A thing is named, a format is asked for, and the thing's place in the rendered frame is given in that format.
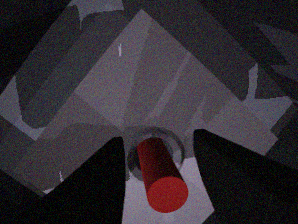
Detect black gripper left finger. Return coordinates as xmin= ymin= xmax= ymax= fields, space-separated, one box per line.
xmin=7 ymin=137 xmax=126 ymax=224

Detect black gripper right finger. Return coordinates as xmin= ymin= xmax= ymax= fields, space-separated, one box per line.
xmin=193 ymin=129 xmax=298 ymax=224

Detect red peg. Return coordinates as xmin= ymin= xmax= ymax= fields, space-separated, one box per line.
xmin=136 ymin=137 xmax=189 ymax=213

